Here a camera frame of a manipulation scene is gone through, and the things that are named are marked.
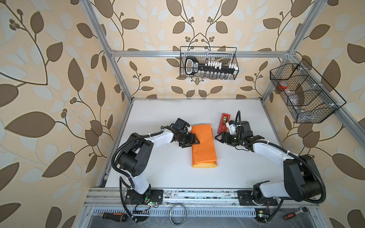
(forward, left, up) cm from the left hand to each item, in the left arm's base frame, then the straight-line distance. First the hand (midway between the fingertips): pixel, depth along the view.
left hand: (197, 143), depth 88 cm
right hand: (+2, -14, +2) cm, 14 cm away
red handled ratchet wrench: (-32, -53, -5) cm, 63 cm away
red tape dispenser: (+13, -18, -1) cm, 22 cm away
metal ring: (-37, +14, -2) cm, 39 cm away
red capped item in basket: (+30, -53, +22) cm, 65 cm away
